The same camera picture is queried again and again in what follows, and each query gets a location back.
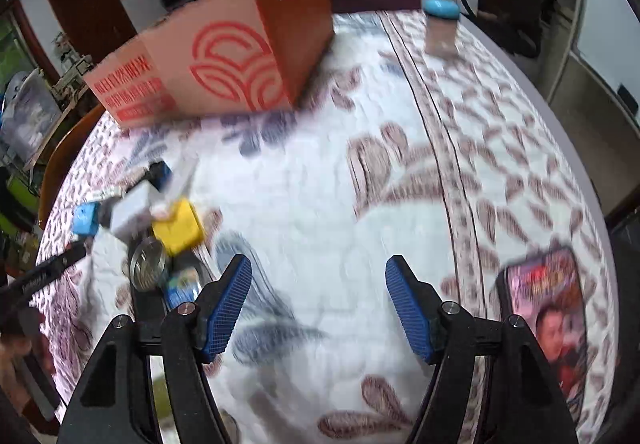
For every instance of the yellow sticky note pad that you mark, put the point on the yellow sticky note pad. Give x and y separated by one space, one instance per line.
177 226

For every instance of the paisley quilted tablecloth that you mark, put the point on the paisley quilted tablecloth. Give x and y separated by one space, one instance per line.
325 184

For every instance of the small blue box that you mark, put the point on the small blue box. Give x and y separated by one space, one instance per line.
85 219

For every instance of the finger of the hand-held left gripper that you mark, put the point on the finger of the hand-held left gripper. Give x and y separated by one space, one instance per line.
70 255

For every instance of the small black and blue object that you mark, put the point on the small black and blue object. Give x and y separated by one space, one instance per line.
159 174

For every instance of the orange cardboard box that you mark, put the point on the orange cardboard box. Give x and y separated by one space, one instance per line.
215 59

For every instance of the black rectangular box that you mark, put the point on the black rectangular box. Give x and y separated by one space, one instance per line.
150 314

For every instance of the smartphone with lit screen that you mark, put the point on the smartphone with lit screen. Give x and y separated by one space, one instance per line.
547 324

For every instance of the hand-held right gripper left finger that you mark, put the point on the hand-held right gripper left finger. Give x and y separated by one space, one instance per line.
227 309

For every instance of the white charger adapter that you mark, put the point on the white charger adapter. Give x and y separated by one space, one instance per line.
132 211

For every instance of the clear plastic storage bin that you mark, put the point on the clear plastic storage bin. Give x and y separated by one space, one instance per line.
27 114

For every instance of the metal sink strainer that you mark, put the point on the metal sink strainer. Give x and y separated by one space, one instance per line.
148 266

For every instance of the clear plastic tube case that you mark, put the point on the clear plastic tube case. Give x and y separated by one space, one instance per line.
182 181

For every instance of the black office chair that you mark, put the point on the black office chair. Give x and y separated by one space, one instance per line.
505 24

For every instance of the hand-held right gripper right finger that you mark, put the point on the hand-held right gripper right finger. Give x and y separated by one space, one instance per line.
410 309

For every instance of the toothpick jar with blue lid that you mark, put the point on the toothpick jar with blue lid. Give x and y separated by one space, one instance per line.
441 26

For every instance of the blue eye drops box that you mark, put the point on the blue eye drops box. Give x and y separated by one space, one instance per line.
182 289

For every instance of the dark red door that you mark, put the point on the dark red door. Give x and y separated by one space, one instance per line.
90 9

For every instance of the wooden chair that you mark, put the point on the wooden chair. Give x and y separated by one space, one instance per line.
65 159

